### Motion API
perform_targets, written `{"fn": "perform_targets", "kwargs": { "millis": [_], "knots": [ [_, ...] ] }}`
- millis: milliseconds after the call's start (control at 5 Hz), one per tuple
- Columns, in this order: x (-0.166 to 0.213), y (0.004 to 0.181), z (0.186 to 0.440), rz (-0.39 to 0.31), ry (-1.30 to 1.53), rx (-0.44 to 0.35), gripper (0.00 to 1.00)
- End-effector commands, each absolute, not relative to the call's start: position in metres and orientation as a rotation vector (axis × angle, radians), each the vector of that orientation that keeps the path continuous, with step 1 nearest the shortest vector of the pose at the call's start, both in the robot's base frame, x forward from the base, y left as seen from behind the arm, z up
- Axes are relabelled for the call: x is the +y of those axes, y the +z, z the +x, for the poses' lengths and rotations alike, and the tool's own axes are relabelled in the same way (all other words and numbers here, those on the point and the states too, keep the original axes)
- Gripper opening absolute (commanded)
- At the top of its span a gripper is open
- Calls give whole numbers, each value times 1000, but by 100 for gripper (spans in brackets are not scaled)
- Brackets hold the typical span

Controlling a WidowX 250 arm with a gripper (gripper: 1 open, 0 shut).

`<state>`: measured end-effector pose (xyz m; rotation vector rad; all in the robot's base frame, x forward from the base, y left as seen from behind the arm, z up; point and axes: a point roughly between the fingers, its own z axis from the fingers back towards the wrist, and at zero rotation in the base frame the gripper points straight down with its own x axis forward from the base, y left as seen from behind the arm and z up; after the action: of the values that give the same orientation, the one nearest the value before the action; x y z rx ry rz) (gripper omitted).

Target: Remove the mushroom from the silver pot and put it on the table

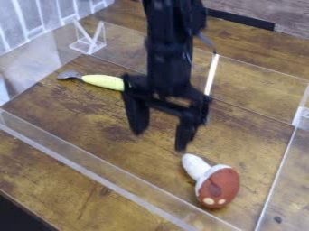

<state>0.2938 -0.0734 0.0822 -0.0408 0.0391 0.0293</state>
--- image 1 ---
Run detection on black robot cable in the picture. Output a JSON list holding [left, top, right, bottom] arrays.
[[196, 30, 217, 55]]

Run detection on clear acrylic enclosure wall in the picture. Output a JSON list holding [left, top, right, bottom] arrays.
[[0, 17, 309, 231]]

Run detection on black strip on back table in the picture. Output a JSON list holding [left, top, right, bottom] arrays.
[[208, 8, 276, 31]]

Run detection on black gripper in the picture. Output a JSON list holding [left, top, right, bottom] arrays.
[[122, 74, 213, 152]]

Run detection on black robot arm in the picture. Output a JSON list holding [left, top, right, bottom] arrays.
[[122, 0, 213, 152]]

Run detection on red and white toy mushroom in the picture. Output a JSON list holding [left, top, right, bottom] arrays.
[[181, 153, 241, 208]]

